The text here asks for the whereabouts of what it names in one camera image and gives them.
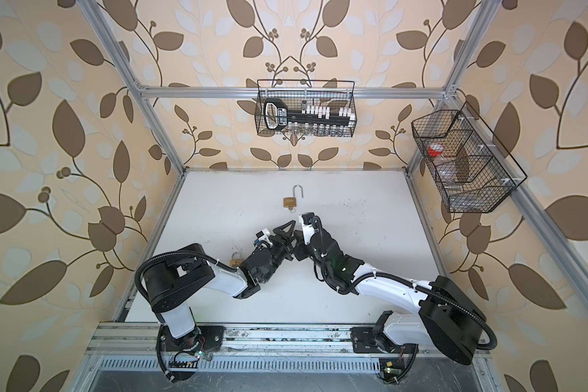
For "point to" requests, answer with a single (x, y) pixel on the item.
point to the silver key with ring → (291, 209)
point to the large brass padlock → (291, 201)
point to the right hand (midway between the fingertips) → (295, 234)
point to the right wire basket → (474, 171)
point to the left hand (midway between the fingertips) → (301, 225)
